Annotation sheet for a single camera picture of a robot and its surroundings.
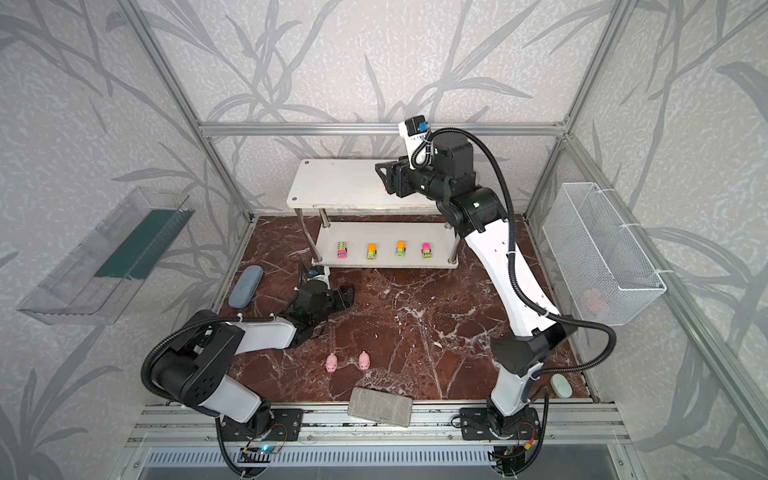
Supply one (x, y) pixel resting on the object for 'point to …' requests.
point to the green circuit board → (260, 454)
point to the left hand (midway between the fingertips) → (351, 281)
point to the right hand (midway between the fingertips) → (390, 153)
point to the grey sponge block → (380, 406)
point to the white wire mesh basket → (603, 266)
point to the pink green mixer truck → (426, 251)
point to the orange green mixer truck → (400, 248)
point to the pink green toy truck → (342, 252)
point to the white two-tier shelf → (320, 186)
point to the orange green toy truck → (371, 251)
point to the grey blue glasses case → (245, 287)
